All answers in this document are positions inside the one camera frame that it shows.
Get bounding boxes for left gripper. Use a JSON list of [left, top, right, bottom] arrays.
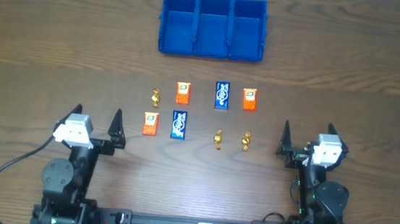
[[51, 101, 130, 158]]

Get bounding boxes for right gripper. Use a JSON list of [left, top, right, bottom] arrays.
[[273, 119, 352, 173]]

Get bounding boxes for orange candy box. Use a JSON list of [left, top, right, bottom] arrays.
[[241, 87, 259, 113], [174, 81, 192, 106], [141, 111, 160, 137]]

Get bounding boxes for gold candy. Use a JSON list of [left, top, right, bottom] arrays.
[[240, 129, 252, 152], [212, 128, 224, 151], [150, 87, 162, 109]]

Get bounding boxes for blue candy pack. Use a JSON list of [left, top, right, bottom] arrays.
[[169, 110, 188, 140], [213, 80, 231, 111]]

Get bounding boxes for blue tray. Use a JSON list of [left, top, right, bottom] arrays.
[[156, 0, 270, 64]]

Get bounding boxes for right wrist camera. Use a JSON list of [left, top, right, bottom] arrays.
[[310, 132, 344, 171]]

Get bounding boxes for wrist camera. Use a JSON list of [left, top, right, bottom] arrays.
[[310, 132, 344, 171], [51, 111, 96, 150]]

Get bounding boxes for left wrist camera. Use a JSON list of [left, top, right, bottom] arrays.
[[51, 111, 96, 150]]

